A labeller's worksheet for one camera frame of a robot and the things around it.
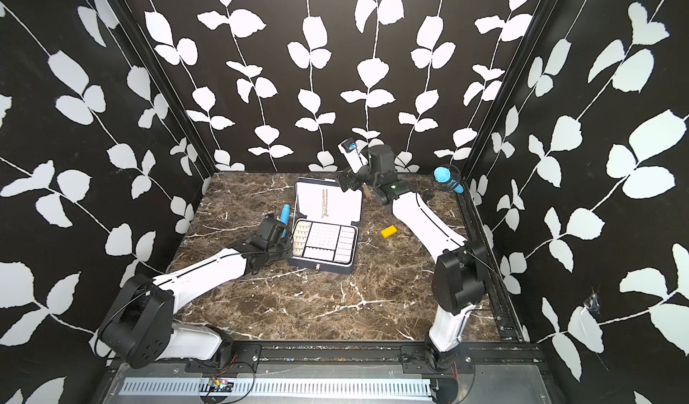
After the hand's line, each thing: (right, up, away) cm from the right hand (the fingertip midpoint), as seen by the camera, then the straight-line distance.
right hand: (343, 158), depth 82 cm
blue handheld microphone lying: (-23, -20, +19) cm, 36 cm away
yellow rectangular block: (+17, -25, +19) cm, 36 cm away
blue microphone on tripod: (+32, -5, +1) cm, 32 cm away
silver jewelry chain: (-7, -14, +11) cm, 19 cm away
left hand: (-18, -27, +7) cm, 33 cm away
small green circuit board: (-34, -63, -12) cm, 72 cm away
